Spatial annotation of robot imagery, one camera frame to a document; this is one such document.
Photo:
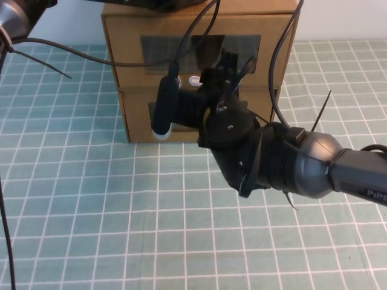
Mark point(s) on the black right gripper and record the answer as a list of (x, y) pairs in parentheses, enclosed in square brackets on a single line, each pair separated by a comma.
[(225, 125)]

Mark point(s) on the brown cardboard shoebox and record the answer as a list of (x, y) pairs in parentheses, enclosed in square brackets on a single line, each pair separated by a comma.
[(137, 119), (247, 28)]

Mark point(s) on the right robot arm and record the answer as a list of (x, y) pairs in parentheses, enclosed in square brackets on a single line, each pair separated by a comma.
[(313, 164)]

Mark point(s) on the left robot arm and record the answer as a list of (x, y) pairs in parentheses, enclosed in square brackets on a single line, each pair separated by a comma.
[(18, 18)]

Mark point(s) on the cyan checked tablecloth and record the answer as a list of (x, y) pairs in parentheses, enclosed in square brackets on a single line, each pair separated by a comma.
[(88, 210)]

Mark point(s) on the upper white box handle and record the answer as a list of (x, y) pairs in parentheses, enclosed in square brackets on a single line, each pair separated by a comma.
[(185, 81)]

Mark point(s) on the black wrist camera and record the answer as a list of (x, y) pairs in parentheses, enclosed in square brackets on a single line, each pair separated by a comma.
[(165, 107)]

